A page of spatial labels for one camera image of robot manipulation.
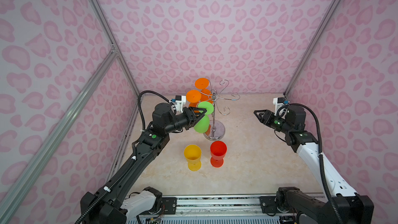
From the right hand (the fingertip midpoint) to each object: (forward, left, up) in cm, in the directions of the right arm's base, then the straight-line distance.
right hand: (257, 112), depth 76 cm
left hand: (-7, +25, +10) cm, 27 cm away
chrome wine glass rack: (+6, +19, -27) cm, 33 cm away
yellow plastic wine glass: (-15, +32, -16) cm, 39 cm away
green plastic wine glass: (-6, +27, -3) cm, 27 cm away
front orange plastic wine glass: (+4, +31, +6) cm, 32 cm away
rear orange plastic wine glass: (+6, +25, +5) cm, 26 cm away
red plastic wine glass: (-15, +19, -11) cm, 27 cm away
